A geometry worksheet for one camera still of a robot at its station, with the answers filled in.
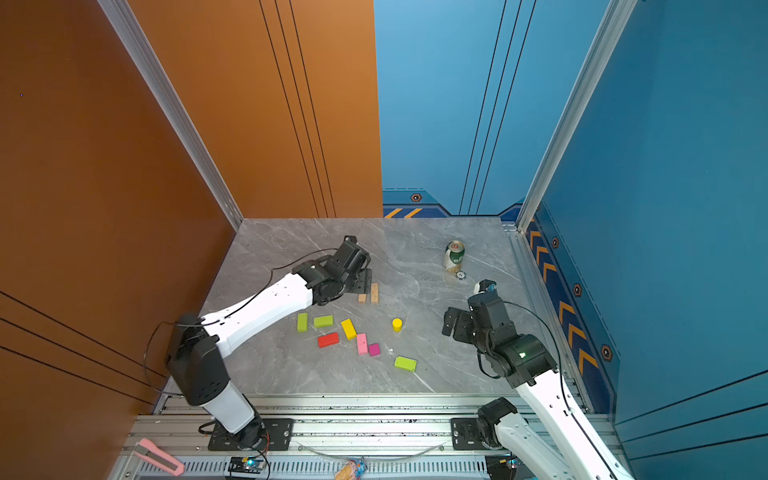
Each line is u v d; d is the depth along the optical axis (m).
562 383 0.45
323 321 0.92
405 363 0.84
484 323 0.55
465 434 0.72
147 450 0.71
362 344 0.87
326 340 0.89
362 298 0.97
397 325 0.90
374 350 0.87
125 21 0.71
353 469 0.67
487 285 0.64
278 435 0.74
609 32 0.72
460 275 1.05
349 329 0.92
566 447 0.40
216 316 0.47
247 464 0.71
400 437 0.75
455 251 0.99
